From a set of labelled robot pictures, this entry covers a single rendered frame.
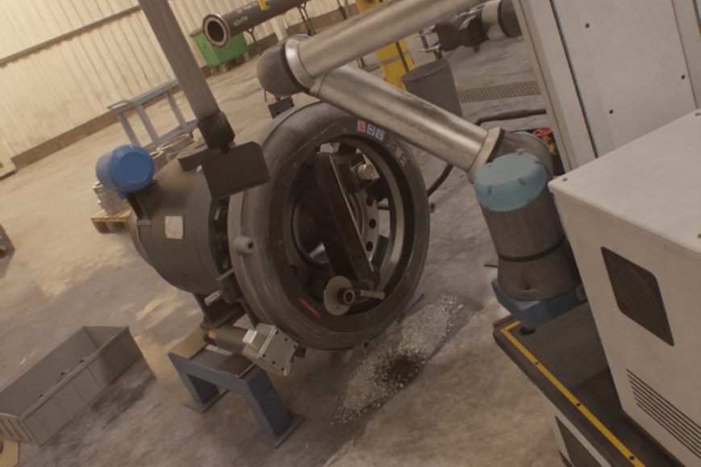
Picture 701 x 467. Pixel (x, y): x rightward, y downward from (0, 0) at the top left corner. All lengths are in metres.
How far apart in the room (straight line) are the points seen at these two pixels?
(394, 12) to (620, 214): 0.61
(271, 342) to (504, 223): 0.74
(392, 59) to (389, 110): 3.98
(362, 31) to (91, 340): 2.69
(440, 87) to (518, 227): 3.26
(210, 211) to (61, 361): 1.76
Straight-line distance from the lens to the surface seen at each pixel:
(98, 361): 3.21
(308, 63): 1.36
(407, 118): 1.48
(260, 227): 1.66
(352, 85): 1.49
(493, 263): 2.62
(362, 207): 2.06
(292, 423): 2.25
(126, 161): 2.26
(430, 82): 4.50
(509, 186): 1.30
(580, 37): 1.19
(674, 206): 0.93
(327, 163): 1.77
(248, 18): 9.10
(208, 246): 2.01
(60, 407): 3.14
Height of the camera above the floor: 1.28
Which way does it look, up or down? 18 degrees down
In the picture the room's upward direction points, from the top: 24 degrees counter-clockwise
